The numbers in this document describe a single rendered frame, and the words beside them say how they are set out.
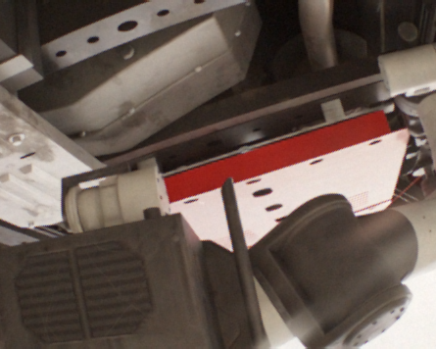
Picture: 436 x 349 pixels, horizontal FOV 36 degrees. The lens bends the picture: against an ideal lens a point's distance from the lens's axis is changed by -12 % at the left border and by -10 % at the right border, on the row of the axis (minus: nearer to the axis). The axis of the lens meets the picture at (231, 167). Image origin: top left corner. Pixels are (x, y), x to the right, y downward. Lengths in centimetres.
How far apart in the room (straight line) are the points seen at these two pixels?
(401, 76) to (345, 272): 46
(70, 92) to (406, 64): 55
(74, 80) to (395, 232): 64
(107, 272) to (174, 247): 6
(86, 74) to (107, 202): 44
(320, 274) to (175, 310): 19
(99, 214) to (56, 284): 22
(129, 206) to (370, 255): 26
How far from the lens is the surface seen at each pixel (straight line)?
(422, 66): 109
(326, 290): 71
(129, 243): 58
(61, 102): 120
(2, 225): 150
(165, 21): 99
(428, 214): 83
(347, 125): 143
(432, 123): 103
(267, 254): 73
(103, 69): 119
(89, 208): 80
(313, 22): 132
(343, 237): 72
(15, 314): 61
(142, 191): 78
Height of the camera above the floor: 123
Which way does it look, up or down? 16 degrees up
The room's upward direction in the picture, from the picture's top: 16 degrees counter-clockwise
